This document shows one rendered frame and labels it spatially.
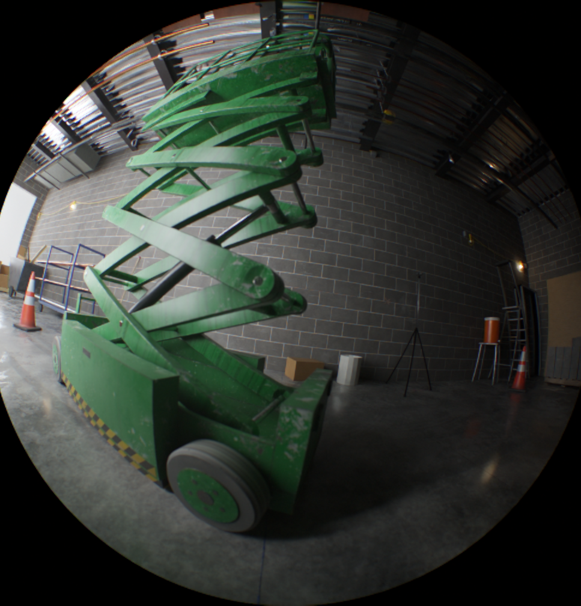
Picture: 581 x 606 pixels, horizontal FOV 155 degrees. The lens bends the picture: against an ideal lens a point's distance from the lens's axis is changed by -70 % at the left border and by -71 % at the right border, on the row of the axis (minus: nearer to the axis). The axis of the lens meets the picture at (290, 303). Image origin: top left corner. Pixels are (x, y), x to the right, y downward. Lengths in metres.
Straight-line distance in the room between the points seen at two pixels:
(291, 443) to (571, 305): 6.59
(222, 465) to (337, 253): 3.11
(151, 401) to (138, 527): 0.42
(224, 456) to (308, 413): 0.24
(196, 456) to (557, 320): 6.86
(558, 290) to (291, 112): 6.68
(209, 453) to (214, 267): 0.53
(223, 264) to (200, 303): 0.17
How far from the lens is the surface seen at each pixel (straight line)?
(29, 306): 3.38
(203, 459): 0.57
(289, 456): 0.58
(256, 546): 0.75
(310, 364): 2.69
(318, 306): 3.07
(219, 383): 1.29
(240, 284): 0.62
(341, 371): 2.84
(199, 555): 0.72
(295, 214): 1.11
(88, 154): 6.54
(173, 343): 1.54
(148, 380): 0.62
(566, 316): 6.69
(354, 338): 3.19
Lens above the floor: 0.64
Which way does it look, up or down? 6 degrees up
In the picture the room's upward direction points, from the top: 8 degrees clockwise
